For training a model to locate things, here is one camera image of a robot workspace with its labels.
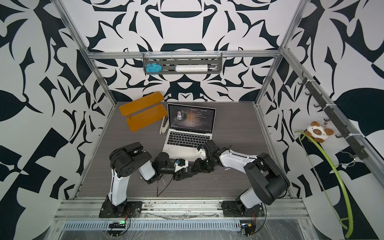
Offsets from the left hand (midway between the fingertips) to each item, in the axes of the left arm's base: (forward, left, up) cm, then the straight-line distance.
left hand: (189, 166), depth 89 cm
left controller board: (-27, +34, -3) cm, 43 cm away
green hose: (-31, -53, +23) cm, 65 cm away
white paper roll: (+45, -3, +35) cm, 58 cm away
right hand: (-3, -2, +2) cm, 3 cm away
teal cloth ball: (+48, +20, +35) cm, 62 cm away
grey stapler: (+30, +17, 0) cm, 34 cm away
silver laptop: (+24, 0, +5) cm, 25 cm away
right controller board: (-31, -27, -2) cm, 41 cm away
